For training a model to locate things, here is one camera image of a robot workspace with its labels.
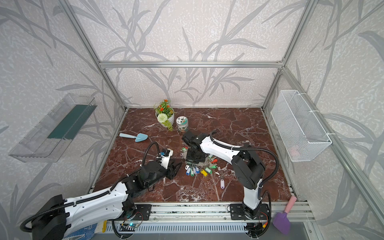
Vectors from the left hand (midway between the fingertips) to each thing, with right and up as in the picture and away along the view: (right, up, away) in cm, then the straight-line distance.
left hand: (181, 158), depth 79 cm
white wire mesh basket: (+53, +13, -17) cm, 57 cm away
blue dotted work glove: (-42, -32, -11) cm, 54 cm away
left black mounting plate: (-18, -25, -6) cm, 32 cm away
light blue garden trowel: (-32, +8, +24) cm, 41 cm away
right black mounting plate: (+29, -26, -4) cm, 39 cm away
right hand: (+4, -1, +8) cm, 9 cm away
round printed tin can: (-2, +18, +23) cm, 29 cm away
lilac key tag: (+22, -15, +4) cm, 27 cm away
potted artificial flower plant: (-13, +24, +19) cm, 34 cm away
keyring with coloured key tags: (+14, -7, +10) cm, 18 cm away
